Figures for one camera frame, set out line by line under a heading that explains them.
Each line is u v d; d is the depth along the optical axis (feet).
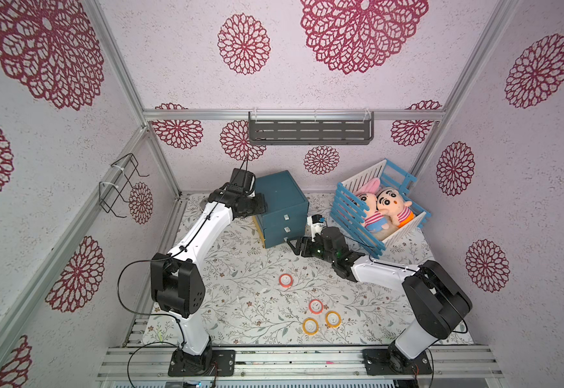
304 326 2.66
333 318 2.72
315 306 2.80
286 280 3.01
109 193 2.39
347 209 3.22
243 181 2.19
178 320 1.72
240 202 2.04
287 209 2.81
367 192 3.44
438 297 1.53
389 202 3.19
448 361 2.51
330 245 2.28
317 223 2.61
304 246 2.55
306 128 3.13
